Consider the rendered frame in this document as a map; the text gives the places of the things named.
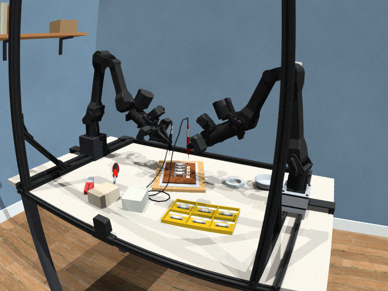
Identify white rectangular block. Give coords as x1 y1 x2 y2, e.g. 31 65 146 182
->
121 186 149 213

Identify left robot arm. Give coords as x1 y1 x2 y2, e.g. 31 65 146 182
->
82 51 165 138

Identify yellow tray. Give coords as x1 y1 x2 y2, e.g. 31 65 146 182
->
161 199 240 235

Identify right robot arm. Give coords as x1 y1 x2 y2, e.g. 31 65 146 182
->
196 63 313 194

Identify red and black screwdriver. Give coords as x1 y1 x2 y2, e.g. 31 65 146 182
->
112 163 119 183

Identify red-handled pliers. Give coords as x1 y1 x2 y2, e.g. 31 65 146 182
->
84 177 94 195

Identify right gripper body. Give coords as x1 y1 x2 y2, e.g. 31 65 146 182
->
190 124 226 155

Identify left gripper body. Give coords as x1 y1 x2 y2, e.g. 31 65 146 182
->
136 113 172 143

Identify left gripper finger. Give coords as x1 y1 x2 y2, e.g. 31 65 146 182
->
160 124 169 140
149 127 169 145

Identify beige block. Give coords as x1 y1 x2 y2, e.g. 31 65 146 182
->
87 182 120 209

